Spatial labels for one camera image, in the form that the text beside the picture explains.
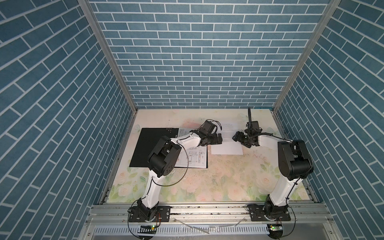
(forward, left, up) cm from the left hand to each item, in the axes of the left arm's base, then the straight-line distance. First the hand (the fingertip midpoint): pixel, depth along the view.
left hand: (217, 140), depth 97 cm
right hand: (+3, -13, -1) cm, 14 cm away
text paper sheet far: (-1, -8, -8) cm, 11 cm away
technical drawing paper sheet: (-10, +16, -5) cm, 19 cm away
